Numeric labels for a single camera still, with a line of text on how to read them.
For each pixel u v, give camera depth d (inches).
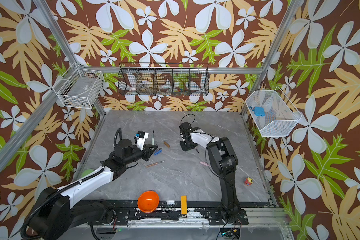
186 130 31.6
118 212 29.7
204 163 36.6
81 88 34.1
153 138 30.3
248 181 31.7
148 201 30.7
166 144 39.9
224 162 21.6
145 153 27.7
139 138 27.7
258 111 34.0
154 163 36.7
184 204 30.4
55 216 15.9
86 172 34.9
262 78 38.0
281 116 30.8
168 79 38.4
